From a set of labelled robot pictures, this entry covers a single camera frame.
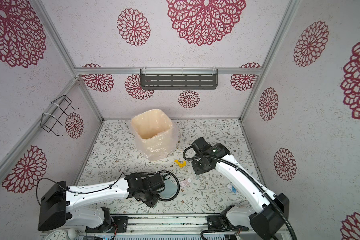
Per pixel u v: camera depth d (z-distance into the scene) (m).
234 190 0.84
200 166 0.67
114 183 0.50
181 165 0.95
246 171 0.45
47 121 0.72
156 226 0.75
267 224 0.37
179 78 0.95
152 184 0.59
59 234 0.67
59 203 0.40
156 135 0.81
